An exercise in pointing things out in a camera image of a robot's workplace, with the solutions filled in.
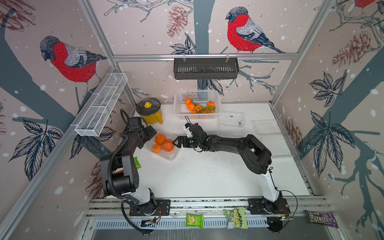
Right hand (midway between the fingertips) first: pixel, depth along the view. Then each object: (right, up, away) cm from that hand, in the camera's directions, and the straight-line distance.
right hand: (178, 141), depth 91 cm
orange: (+22, +23, +21) cm, 38 cm away
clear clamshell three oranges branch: (+37, +10, +17) cm, 42 cm away
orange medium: (-13, +1, +4) cm, 13 cm away
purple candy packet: (+70, -33, -21) cm, 81 cm away
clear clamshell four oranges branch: (+62, +4, +11) cm, 63 cm away
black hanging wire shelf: (+16, +50, +15) cm, 55 cm away
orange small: (-14, -5, +2) cm, 15 cm away
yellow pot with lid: (-23, +20, +13) cm, 33 cm away
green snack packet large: (+31, -34, -21) cm, 50 cm away
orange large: (-7, -3, 0) cm, 7 cm away
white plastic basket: (+15, +31, +31) cm, 46 cm away
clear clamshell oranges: (-11, -3, +1) cm, 11 cm away
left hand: (-17, +6, +2) cm, 18 cm away
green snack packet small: (+11, -34, -21) cm, 41 cm away
